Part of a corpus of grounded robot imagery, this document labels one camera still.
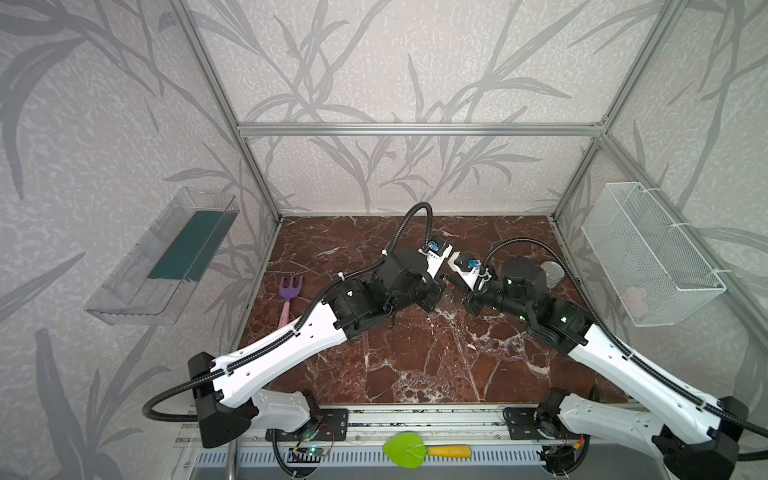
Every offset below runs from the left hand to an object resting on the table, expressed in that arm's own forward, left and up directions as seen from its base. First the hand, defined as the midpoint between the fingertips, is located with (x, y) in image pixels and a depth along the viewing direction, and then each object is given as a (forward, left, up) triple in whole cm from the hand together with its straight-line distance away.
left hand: (448, 270), depth 65 cm
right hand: (+3, -1, -2) cm, 4 cm away
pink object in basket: (-2, -47, -10) cm, 48 cm away
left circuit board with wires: (-31, +33, -31) cm, 55 cm away
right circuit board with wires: (-33, -29, -34) cm, 56 cm away
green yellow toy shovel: (-31, +8, -29) cm, 43 cm away
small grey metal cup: (+16, -40, -26) cm, 50 cm away
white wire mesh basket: (-1, -44, +2) cm, 44 cm away
